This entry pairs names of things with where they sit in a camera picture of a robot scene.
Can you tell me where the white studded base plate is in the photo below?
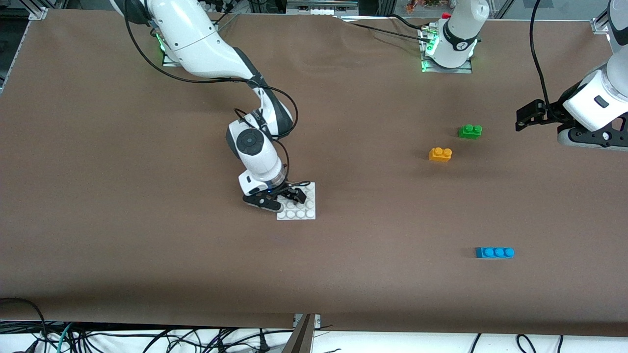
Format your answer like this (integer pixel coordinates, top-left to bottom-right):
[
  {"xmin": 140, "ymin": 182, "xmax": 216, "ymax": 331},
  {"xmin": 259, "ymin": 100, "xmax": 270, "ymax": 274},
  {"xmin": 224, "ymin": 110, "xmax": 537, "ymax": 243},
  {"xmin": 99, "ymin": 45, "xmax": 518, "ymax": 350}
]
[{"xmin": 276, "ymin": 182, "xmax": 316, "ymax": 221}]

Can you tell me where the blue three-stud block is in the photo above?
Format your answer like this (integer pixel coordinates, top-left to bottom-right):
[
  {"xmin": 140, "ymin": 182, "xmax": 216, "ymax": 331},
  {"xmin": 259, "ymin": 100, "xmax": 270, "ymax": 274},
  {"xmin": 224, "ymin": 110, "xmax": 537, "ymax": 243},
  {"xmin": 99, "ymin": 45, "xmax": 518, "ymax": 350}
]
[{"xmin": 475, "ymin": 247, "xmax": 515, "ymax": 259}]

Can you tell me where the brown table cover sheet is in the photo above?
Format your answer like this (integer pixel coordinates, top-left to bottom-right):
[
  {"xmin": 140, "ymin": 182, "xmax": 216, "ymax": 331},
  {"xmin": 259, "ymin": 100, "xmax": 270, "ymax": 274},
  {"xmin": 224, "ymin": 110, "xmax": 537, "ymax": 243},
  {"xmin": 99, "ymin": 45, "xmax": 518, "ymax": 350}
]
[{"xmin": 0, "ymin": 9, "xmax": 628, "ymax": 339}]

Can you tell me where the dark table strut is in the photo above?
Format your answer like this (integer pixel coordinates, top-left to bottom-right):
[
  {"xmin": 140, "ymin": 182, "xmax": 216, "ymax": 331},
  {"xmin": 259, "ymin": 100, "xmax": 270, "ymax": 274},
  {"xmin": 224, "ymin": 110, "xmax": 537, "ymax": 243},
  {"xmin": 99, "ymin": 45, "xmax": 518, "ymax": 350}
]
[{"xmin": 282, "ymin": 314, "xmax": 315, "ymax": 353}]

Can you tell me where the orange background item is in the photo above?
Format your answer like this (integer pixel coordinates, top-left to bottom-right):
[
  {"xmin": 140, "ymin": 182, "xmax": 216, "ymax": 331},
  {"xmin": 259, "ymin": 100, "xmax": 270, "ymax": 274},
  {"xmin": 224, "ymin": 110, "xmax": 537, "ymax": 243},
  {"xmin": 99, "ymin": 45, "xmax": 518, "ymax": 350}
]
[{"xmin": 406, "ymin": 0, "xmax": 443, "ymax": 13}]

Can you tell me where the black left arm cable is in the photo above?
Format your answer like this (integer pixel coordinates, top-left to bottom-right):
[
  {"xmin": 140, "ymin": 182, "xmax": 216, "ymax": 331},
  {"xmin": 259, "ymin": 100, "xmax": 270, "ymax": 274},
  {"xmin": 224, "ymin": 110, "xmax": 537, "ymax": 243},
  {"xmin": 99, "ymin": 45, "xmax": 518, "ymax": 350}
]
[{"xmin": 528, "ymin": 0, "xmax": 549, "ymax": 106}]

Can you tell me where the black cable on table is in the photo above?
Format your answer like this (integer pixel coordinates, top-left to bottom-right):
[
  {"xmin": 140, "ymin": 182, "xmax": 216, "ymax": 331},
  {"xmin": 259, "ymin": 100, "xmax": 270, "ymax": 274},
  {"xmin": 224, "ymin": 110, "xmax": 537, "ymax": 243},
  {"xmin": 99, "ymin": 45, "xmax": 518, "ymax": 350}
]
[
  {"xmin": 339, "ymin": 20, "xmax": 430, "ymax": 38},
  {"xmin": 390, "ymin": 14, "xmax": 432, "ymax": 30}
]

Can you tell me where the black base cable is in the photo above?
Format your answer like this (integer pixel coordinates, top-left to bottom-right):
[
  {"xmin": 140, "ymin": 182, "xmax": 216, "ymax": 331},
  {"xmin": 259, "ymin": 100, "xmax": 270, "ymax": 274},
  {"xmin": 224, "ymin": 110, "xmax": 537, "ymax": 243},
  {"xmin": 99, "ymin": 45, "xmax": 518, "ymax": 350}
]
[{"xmin": 213, "ymin": 9, "xmax": 241, "ymax": 30}]

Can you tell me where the grey metal rail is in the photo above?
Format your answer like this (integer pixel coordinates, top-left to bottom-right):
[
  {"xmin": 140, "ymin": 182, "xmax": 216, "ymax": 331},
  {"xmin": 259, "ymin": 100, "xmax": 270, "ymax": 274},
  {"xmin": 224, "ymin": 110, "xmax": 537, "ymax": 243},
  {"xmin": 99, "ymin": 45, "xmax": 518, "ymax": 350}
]
[{"xmin": 286, "ymin": 0, "xmax": 360, "ymax": 16}]

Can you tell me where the black floor cable loop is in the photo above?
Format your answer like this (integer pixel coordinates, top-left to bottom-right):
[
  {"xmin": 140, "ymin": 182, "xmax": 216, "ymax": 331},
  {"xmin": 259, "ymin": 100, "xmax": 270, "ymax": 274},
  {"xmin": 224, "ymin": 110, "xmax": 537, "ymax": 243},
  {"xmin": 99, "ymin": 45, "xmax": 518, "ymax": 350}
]
[
  {"xmin": 515, "ymin": 334, "xmax": 539, "ymax": 353},
  {"xmin": 0, "ymin": 297, "xmax": 48, "ymax": 353}
]

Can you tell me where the teal floor cable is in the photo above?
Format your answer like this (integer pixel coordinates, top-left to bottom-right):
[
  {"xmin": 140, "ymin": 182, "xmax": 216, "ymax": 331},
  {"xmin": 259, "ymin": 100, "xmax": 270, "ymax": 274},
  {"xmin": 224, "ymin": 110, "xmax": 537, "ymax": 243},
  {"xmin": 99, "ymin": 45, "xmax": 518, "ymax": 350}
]
[{"xmin": 54, "ymin": 322, "xmax": 75, "ymax": 353}]

